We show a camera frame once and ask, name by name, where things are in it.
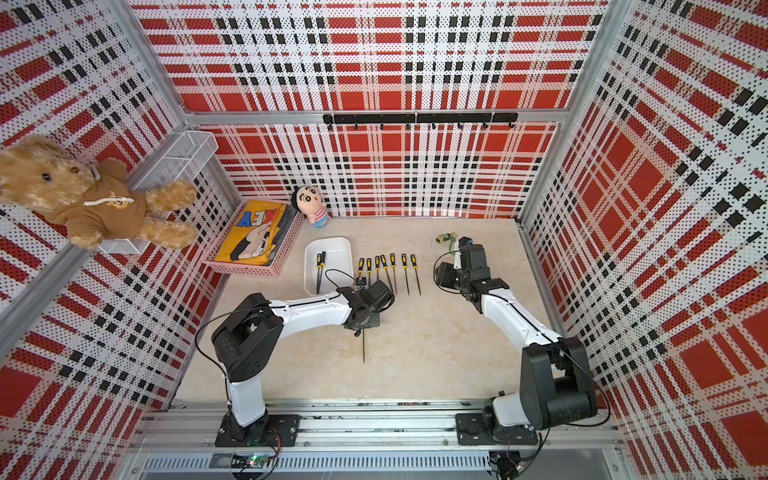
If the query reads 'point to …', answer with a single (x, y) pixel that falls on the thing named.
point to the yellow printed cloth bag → (252, 236)
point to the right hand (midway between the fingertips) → (446, 270)
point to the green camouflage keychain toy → (447, 237)
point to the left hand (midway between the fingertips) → (370, 317)
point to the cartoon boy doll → (308, 201)
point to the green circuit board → (256, 461)
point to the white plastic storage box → (328, 265)
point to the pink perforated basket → (289, 229)
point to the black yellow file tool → (369, 270)
